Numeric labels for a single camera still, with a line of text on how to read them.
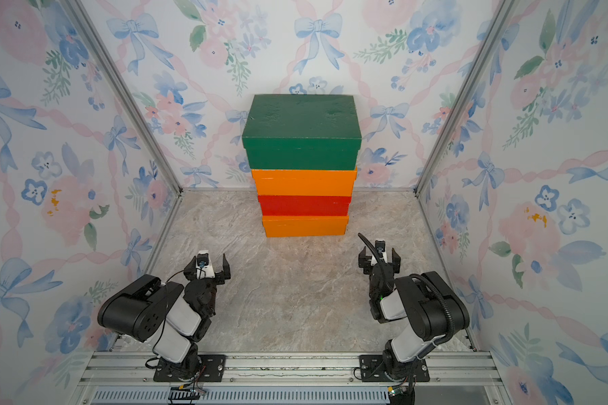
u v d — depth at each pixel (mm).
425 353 552
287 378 732
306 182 821
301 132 701
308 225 980
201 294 674
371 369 743
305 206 1027
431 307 463
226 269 827
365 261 852
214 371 734
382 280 680
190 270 781
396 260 830
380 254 750
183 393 731
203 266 731
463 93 860
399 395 730
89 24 717
